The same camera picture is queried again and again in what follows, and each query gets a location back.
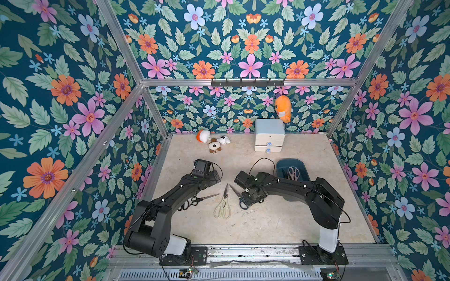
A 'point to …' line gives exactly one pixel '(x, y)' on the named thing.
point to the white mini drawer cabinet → (269, 135)
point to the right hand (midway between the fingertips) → (250, 199)
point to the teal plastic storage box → (283, 165)
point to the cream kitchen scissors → (223, 208)
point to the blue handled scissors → (241, 202)
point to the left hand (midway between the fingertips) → (213, 177)
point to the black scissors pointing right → (195, 199)
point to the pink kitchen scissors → (293, 173)
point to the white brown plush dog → (215, 144)
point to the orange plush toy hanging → (283, 106)
